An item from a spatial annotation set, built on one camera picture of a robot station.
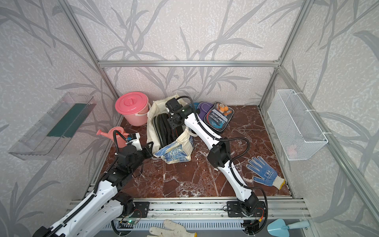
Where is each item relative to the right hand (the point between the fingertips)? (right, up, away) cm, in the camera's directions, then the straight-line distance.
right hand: (174, 121), depth 92 cm
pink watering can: (-36, -15, +4) cm, 39 cm away
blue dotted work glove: (+56, -32, -7) cm, 65 cm away
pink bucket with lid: (-27, +9, +4) cm, 29 cm away
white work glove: (+2, -50, -23) cm, 56 cm away
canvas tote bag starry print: (+5, -18, -9) cm, 21 cm away
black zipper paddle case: (-4, -8, -5) cm, 10 cm away
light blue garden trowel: (+52, -50, -23) cm, 76 cm away
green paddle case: (-9, -1, -2) cm, 9 cm away
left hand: (-9, -12, -12) cm, 19 cm away
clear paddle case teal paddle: (+30, +4, +17) cm, 35 cm away
